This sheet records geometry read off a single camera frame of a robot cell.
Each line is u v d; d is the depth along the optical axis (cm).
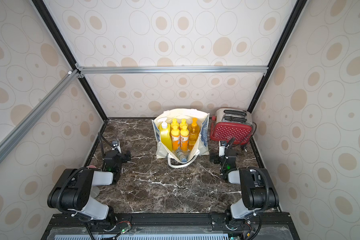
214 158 86
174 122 89
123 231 70
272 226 73
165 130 85
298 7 68
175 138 89
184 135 86
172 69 91
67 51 82
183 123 88
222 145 82
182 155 87
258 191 46
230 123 92
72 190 46
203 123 88
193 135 89
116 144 81
